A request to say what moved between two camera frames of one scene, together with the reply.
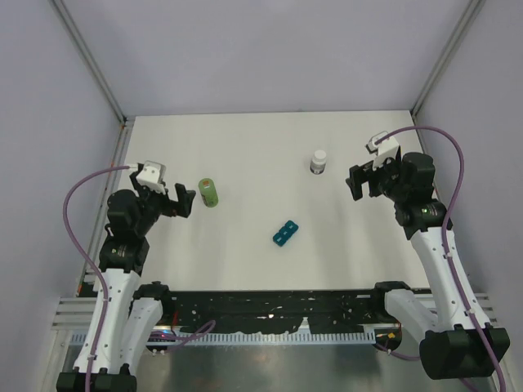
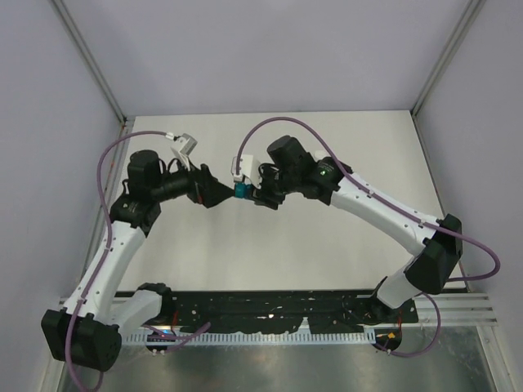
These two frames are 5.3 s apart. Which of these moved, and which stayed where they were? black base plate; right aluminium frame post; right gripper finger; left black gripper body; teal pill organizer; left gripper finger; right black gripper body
Moved: right black gripper body; left gripper finger; right gripper finger; teal pill organizer; left black gripper body
Stayed: right aluminium frame post; black base plate
